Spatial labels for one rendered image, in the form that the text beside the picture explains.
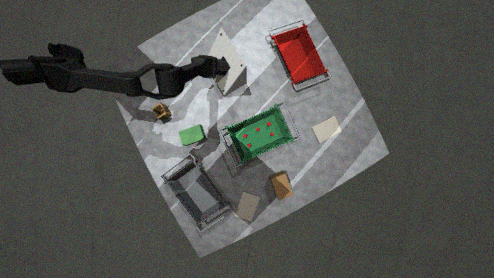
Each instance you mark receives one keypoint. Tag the green plastic tray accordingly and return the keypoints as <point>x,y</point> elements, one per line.
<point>261,141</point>

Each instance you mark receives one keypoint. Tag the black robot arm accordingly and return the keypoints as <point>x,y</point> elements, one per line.
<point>66,72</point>

